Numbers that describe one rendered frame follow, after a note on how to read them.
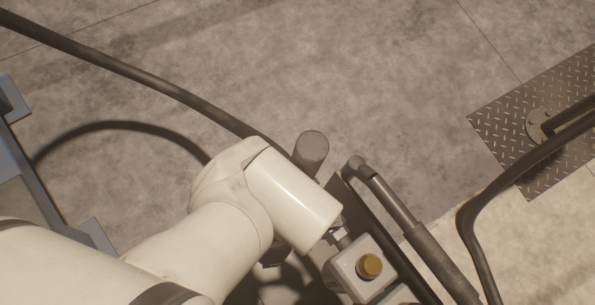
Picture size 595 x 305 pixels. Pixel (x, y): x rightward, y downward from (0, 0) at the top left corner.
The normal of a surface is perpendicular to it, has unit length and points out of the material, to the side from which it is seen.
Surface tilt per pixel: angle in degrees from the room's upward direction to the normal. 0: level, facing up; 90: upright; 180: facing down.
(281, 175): 17
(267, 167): 9
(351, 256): 0
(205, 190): 50
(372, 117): 0
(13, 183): 0
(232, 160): 44
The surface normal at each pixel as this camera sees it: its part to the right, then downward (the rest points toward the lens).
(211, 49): 0.11, -0.34
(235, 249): 0.84, -0.32
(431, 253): -0.25, -0.07
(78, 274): 0.13, -0.93
